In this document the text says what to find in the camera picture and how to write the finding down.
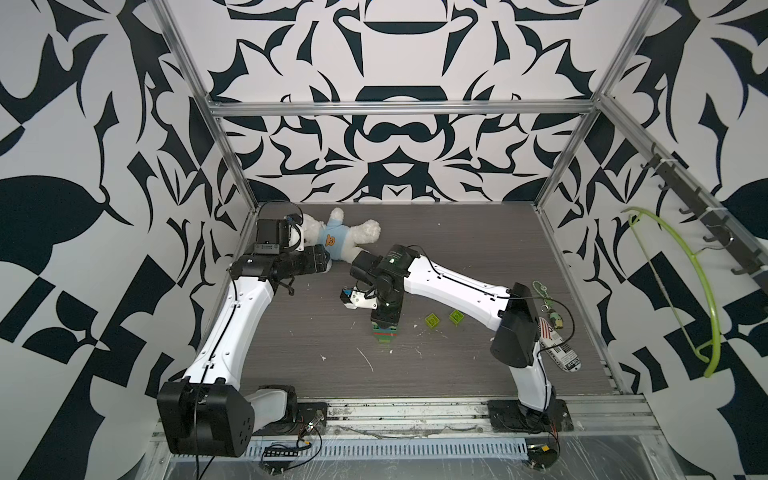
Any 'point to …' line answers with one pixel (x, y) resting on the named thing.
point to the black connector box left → (280, 452)
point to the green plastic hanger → (634, 214)
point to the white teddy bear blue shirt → (339, 237)
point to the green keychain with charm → (548, 306)
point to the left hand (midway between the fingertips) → (314, 252)
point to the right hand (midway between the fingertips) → (382, 312)
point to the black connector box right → (541, 456)
